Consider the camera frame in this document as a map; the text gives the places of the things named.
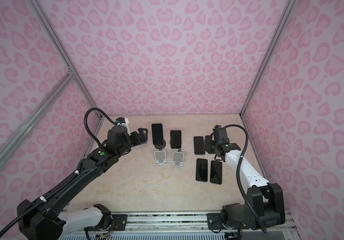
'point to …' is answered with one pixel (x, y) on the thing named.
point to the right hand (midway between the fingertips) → (210, 143)
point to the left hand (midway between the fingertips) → (142, 130)
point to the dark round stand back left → (161, 146)
